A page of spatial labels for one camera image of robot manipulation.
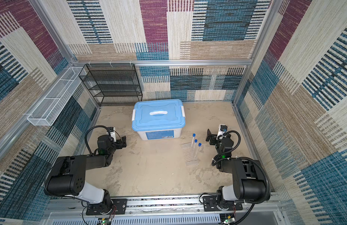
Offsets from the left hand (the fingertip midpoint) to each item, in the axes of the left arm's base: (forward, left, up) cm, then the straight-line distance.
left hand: (118, 135), depth 94 cm
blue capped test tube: (-11, -49, +9) cm, 51 cm away
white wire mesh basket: (-2, +26, +27) cm, 38 cm away
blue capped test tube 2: (-13, -52, +9) cm, 54 cm away
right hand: (-1, -64, +5) cm, 64 cm away
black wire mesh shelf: (+38, +9, +12) cm, 41 cm away
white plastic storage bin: (-1, -28, +1) cm, 28 cm away
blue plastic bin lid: (+7, -27, +11) cm, 30 cm away
